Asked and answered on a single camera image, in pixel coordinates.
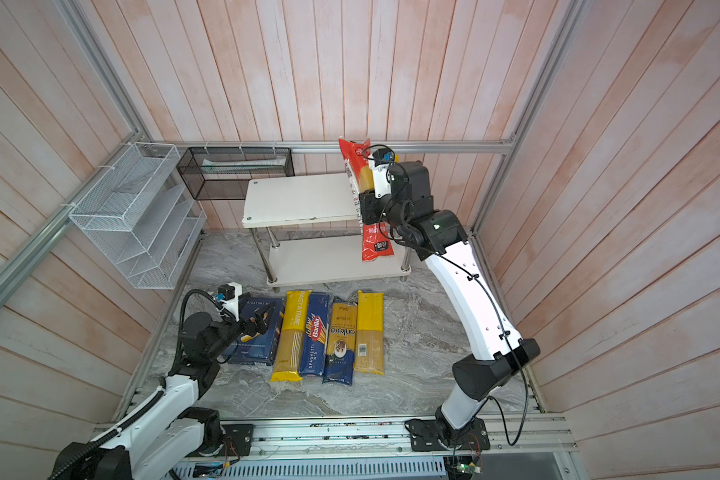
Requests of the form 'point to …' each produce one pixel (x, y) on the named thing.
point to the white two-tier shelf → (271, 203)
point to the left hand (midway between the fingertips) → (263, 303)
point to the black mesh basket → (224, 173)
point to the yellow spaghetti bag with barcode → (369, 343)
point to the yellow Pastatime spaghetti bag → (292, 339)
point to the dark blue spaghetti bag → (338, 367)
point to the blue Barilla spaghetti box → (314, 345)
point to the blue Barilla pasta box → (261, 350)
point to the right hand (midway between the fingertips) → (362, 194)
